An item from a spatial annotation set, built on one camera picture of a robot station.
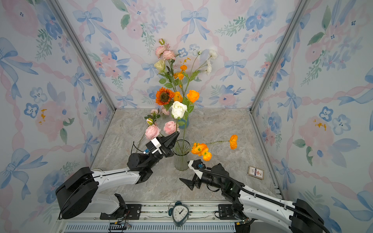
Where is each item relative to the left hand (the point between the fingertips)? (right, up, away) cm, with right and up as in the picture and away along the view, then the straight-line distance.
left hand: (177, 132), depth 60 cm
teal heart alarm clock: (0, -40, +11) cm, 41 cm away
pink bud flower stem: (-24, +8, +51) cm, 57 cm away
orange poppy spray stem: (+10, -7, -2) cm, 12 cm away
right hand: (+3, -19, +13) cm, 23 cm away
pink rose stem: (-11, 0, +4) cm, 12 cm away
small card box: (+44, -25, +26) cm, 57 cm away
